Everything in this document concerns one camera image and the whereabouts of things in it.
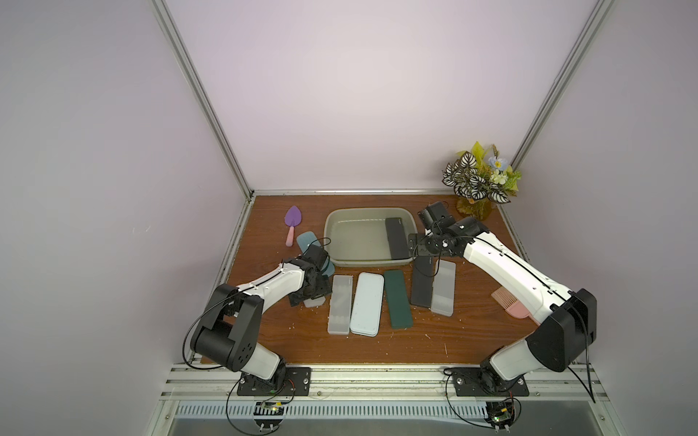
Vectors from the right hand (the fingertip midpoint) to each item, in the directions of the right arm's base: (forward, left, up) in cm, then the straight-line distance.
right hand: (425, 240), depth 82 cm
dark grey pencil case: (-6, -1, -19) cm, 20 cm away
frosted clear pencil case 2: (-7, -8, -18) cm, 21 cm away
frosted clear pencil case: (-15, +35, -15) cm, 41 cm away
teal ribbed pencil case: (+12, +43, -16) cm, 47 cm away
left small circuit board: (-42, +45, -20) cm, 65 cm away
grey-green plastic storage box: (+13, +23, -17) cm, 31 cm away
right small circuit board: (-41, -18, -21) cm, 49 cm away
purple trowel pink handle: (+24, +50, -18) cm, 59 cm away
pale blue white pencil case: (-14, +18, -18) cm, 29 cm away
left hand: (-10, +34, -18) cm, 39 cm away
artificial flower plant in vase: (+19, -19, +7) cm, 28 cm away
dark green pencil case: (-16, +7, -17) cm, 25 cm away
